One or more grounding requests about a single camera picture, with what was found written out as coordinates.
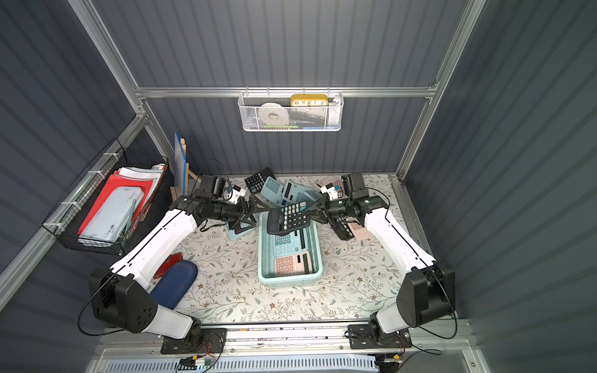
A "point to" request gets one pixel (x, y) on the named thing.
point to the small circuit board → (205, 361)
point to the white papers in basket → (155, 172)
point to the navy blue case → (175, 284)
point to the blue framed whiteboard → (179, 164)
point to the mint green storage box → (295, 258)
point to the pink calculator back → (323, 180)
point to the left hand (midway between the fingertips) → (264, 218)
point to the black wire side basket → (100, 213)
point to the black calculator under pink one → (341, 228)
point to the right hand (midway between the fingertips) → (309, 211)
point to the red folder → (116, 181)
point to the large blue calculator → (294, 242)
